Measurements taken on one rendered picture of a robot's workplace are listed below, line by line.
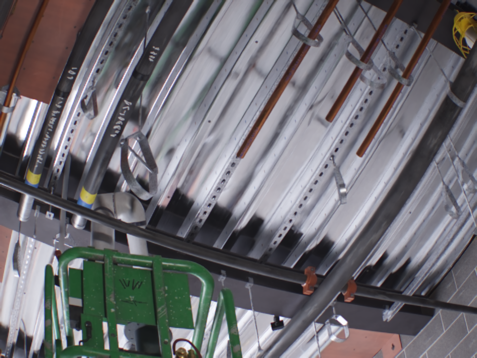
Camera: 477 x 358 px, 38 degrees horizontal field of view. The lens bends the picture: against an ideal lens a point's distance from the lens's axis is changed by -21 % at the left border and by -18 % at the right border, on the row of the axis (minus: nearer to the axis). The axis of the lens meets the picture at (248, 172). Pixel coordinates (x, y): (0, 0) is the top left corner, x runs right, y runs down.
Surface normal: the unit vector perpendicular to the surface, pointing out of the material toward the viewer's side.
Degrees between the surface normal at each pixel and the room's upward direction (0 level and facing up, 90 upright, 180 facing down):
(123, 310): 90
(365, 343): 180
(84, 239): 180
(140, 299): 90
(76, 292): 90
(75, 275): 90
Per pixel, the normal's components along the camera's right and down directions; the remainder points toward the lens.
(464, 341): -0.89, -0.29
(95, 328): 0.18, -0.78
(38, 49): 0.11, 0.62
